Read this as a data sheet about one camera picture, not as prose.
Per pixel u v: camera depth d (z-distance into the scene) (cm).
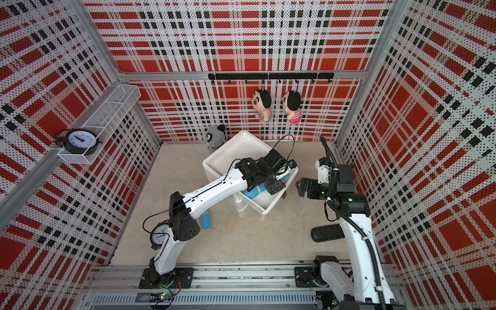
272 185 72
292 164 69
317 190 64
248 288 73
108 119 81
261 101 91
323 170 65
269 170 60
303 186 65
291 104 95
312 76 88
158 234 82
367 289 37
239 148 86
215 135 99
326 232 82
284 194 75
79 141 64
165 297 70
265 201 80
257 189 78
